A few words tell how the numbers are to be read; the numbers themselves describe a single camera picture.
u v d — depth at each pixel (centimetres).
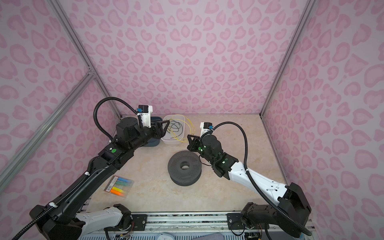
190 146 64
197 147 65
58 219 37
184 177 82
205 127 66
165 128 65
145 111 58
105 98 48
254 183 45
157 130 59
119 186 84
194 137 67
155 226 73
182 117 120
